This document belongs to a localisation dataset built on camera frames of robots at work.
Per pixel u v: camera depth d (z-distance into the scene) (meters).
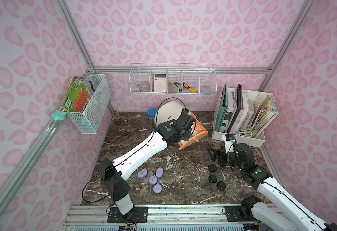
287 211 0.46
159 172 0.86
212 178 0.83
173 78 1.01
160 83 0.95
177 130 0.53
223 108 0.81
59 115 0.63
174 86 1.00
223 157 0.68
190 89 0.98
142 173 0.86
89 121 0.72
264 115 0.86
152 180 0.83
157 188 0.80
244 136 1.03
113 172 0.43
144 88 0.94
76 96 0.72
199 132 0.79
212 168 0.88
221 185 0.82
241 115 0.87
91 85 0.88
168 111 0.87
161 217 0.73
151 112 0.93
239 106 0.81
